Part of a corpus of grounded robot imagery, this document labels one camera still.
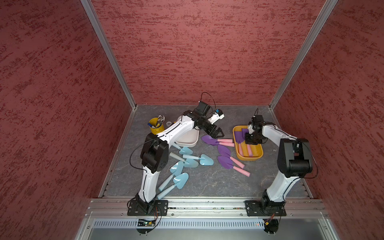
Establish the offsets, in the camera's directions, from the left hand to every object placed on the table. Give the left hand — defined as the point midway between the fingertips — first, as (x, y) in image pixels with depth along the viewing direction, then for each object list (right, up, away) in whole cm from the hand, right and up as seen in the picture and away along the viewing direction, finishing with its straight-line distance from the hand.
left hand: (217, 133), depth 85 cm
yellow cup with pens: (-39, +5, +10) cm, 40 cm away
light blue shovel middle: (-18, -19, +4) cm, 26 cm away
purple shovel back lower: (+8, -8, +9) cm, 15 cm away
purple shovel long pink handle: (+7, -19, +4) cm, 21 cm away
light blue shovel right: (-7, -17, +4) cm, 19 cm away
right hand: (+22, -8, +11) cm, 26 cm away
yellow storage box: (+20, -12, +7) cm, 25 cm away
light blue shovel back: (-21, -12, +9) cm, 26 cm away
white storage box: (-16, -6, +15) cm, 23 cm away
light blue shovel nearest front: (-22, -27, -3) cm, 35 cm away
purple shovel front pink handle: (+17, -9, +11) cm, 22 cm away
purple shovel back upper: (-3, -6, +16) cm, 17 cm away
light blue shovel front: (-24, -22, +1) cm, 33 cm away
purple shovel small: (+19, -3, +15) cm, 24 cm away
